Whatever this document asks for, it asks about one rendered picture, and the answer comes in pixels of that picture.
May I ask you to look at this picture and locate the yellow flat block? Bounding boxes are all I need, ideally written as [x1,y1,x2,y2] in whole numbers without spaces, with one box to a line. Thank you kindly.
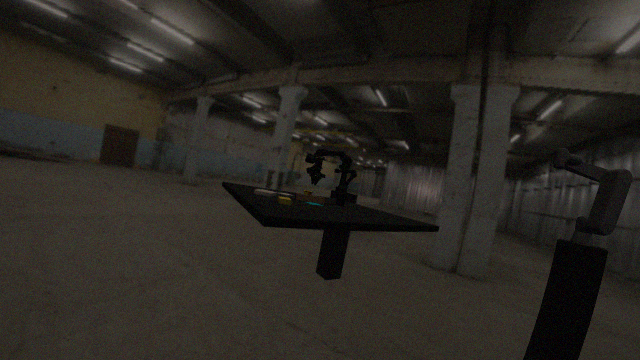
[277,196,292,206]

